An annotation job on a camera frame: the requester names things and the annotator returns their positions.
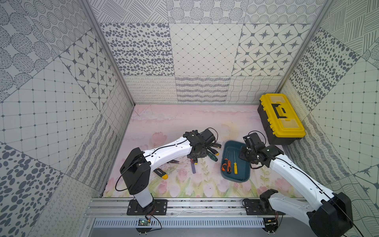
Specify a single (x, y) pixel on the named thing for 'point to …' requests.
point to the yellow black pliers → (173, 161)
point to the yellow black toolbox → (281, 123)
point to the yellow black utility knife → (161, 173)
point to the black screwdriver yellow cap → (214, 152)
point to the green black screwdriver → (212, 156)
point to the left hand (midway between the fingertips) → (202, 151)
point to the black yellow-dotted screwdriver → (216, 145)
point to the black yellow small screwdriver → (196, 163)
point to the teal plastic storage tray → (231, 150)
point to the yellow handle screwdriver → (235, 165)
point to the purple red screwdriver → (193, 166)
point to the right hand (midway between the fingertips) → (242, 156)
